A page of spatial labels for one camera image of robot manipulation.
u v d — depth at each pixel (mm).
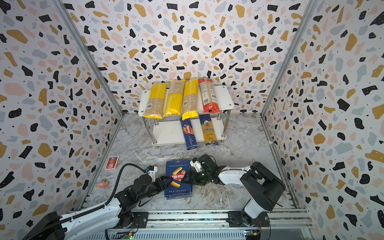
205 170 703
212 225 732
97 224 547
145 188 651
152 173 780
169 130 1028
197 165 822
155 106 745
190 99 771
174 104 759
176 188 791
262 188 455
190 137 953
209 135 976
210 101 759
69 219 454
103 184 815
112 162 922
